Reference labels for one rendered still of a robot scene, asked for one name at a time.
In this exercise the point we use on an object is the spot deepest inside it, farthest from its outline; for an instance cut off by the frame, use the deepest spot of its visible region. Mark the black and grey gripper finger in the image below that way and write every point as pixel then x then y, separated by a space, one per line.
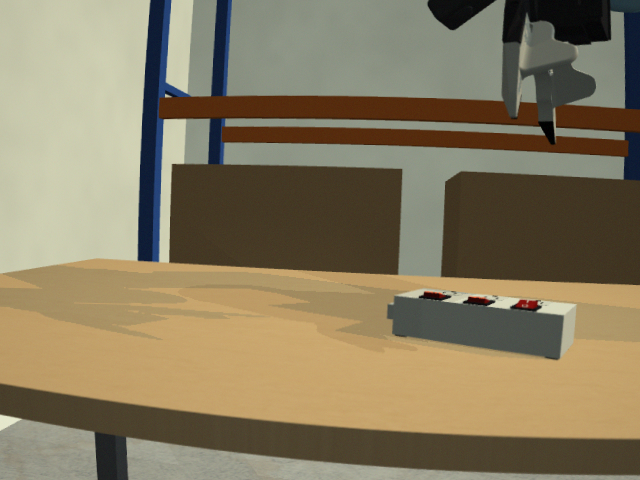
pixel 522 56
pixel 557 87

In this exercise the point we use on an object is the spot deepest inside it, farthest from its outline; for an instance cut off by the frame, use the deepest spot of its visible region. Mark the grey power strip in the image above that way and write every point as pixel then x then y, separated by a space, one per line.
pixel 539 328

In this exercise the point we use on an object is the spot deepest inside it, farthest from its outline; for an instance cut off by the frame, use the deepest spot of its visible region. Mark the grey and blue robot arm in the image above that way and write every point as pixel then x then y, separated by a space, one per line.
pixel 454 13

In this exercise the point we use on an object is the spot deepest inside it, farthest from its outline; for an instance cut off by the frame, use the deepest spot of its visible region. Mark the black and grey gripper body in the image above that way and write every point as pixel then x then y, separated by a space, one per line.
pixel 592 18

